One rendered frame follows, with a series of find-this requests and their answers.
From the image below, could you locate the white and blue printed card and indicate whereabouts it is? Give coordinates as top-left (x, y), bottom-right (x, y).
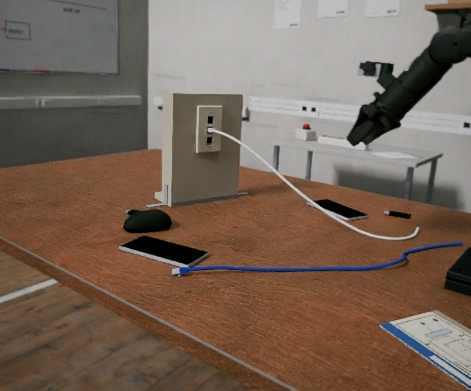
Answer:
top-left (379, 310), bottom-right (471, 391)

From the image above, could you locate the black computer mouse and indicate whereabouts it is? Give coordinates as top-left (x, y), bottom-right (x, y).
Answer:
top-left (123, 209), bottom-right (172, 233)

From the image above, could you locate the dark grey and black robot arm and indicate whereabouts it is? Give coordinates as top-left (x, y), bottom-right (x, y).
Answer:
top-left (358, 21), bottom-right (471, 99)

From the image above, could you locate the tan board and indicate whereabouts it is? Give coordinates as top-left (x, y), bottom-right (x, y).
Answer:
top-left (155, 92), bottom-right (243, 207)

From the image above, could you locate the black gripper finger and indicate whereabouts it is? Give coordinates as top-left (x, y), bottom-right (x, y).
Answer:
top-left (363, 116), bottom-right (402, 145)
top-left (347, 104), bottom-right (387, 147)

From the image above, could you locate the white wall plate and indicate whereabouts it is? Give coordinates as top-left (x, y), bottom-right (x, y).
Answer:
top-left (196, 106), bottom-right (222, 153)

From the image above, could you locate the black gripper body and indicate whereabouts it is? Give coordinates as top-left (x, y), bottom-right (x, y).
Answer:
top-left (364, 78), bottom-right (422, 122)

